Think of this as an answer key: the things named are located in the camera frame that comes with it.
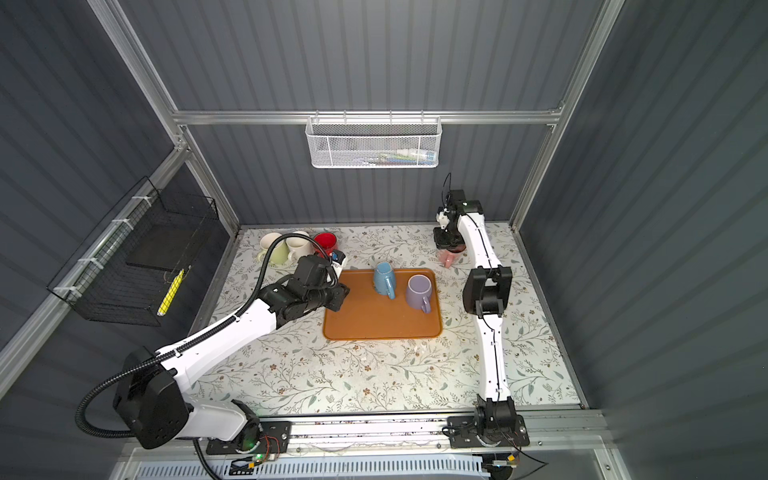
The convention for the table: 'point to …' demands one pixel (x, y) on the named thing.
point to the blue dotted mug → (385, 279)
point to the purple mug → (419, 292)
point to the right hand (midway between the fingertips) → (445, 246)
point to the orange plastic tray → (368, 315)
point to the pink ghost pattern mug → (453, 256)
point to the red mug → (328, 241)
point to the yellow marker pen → (170, 295)
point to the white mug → (299, 246)
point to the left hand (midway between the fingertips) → (344, 287)
